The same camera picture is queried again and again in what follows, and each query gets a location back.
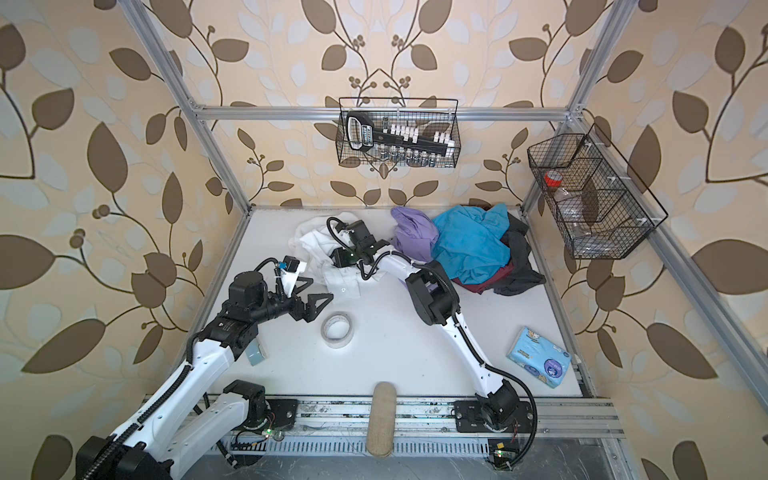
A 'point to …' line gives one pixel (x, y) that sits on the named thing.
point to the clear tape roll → (337, 329)
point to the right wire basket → (600, 205)
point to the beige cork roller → (381, 426)
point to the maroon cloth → (483, 287)
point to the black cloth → (524, 274)
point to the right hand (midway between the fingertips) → (333, 260)
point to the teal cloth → (470, 243)
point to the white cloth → (314, 241)
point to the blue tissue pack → (539, 357)
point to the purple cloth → (416, 235)
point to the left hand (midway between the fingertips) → (322, 287)
